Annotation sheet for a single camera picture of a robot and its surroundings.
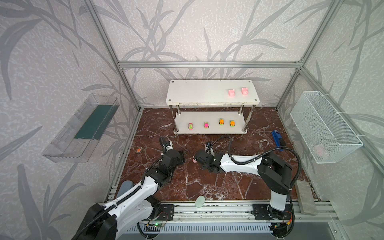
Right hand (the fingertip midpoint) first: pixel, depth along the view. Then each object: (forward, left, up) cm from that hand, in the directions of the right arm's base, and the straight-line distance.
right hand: (205, 156), depth 91 cm
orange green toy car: (+23, -11, +5) cm, 26 cm away
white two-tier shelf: (+23, -4, +31) cm, 39 cm away
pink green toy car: (+20, 0, +5) cm, 21 cm away
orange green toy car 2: (+22, -19, +5) cm, 29 cm away
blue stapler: (+10, -48, 0) cm, 49 cm away
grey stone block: (-23, -51, 0) cm, 56 cm away
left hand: (+1, +14, +8) cm, 16 cm away
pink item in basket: (-6, -56, +18) cm, 60 cm away
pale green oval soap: (-25, +4, 0) cm, 25 cm away
